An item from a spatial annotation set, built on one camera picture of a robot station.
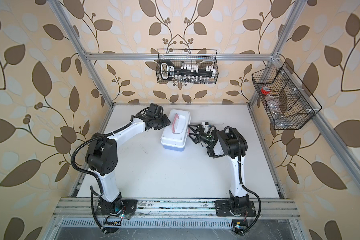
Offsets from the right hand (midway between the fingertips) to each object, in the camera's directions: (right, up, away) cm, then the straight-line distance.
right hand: (188, 131), depth 94 cm
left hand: (-11, +7, -2) cm, 13 cm away
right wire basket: (+50, +15, -21) cm, 56 cm away
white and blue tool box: (-8, -2, -6) cm, 10 cm away
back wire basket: (+9, +42, 0) cm, 43 cm away
